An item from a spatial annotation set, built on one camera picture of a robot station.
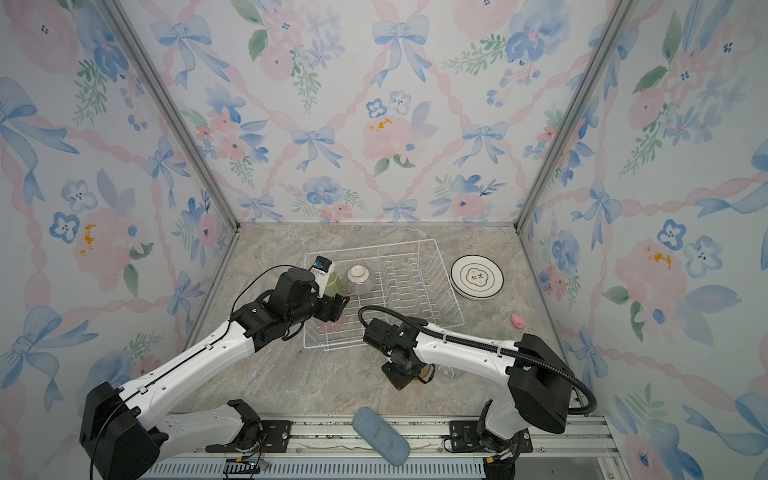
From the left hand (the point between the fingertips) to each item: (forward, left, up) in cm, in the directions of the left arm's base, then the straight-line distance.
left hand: (336, 290), depth 79 cm
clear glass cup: (-26, -24, +16) cm, 39 cm away
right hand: (-17, -17, -15) cm, 28 cm away
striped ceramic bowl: (+12, -4, -14) cm, 19 cm away
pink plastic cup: (-2, +4, -16) cm, 17 cm away
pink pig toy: (+1, -54, -18) cm, 57 cm away
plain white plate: (+16, -43, -16) cm, 49 cm away
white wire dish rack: (+16, -18, -19) cm, 31 cm away
